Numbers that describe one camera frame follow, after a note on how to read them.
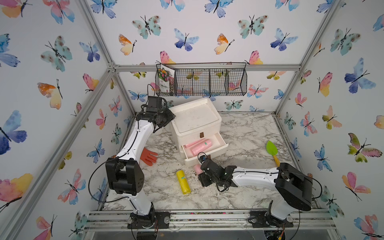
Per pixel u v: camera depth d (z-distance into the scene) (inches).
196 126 32.4
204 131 32.5
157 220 28.6
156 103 25.6
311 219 29.8
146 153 38.9
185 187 31.9
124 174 17.9
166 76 34.9
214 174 25.4
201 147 34.3
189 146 35.0
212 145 35.8
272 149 39.2
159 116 25.2
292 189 17.4
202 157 30.6
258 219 29.0
